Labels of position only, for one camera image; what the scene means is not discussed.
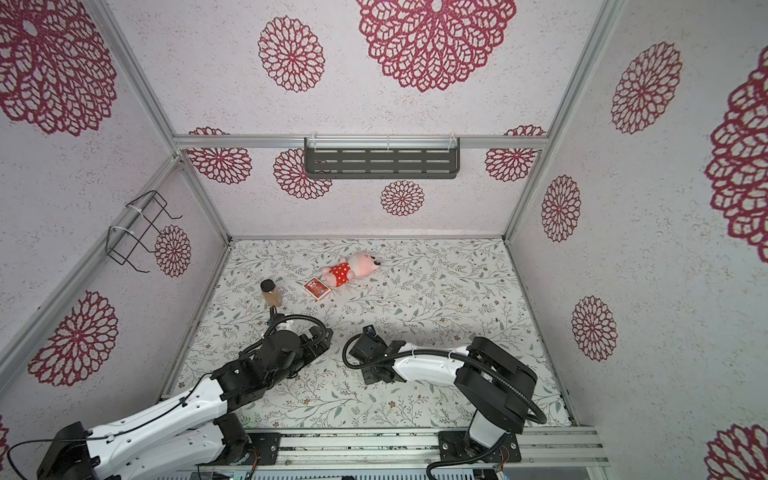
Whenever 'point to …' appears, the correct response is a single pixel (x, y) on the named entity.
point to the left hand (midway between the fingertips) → (324, 343)
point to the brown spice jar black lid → (271, 294)
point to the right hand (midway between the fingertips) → (369, 366)
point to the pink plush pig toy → (358, 265)
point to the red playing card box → (317, 288)
